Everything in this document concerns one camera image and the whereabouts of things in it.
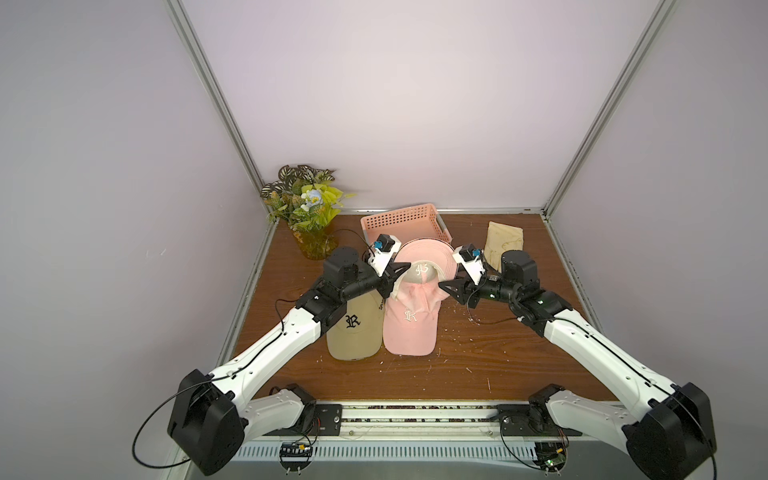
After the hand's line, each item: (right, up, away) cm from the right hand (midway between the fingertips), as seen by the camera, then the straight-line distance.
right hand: (445, 273), depth 74 cm
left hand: (-9, +3, -3) cm, 10 cm away
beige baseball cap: (-23, -20, +12) cm, 33 cm away
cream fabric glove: (+28, +8, +37) cm, 47 cm away
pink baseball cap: (-8, -14, +10) cm, 19 cm away
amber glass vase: (-40, +7, +29) cm, 50 cm away
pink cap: (-4, +4, -3) cm, 6 cm away
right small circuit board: (+25, -44, -4) cm, 51 cm away
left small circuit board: (-38, -45, -2) cm, 59 cm away
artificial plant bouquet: (-42, +22, +19) cm, 51 cm away
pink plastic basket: (-8, +15, +41) cm, 44 cm away
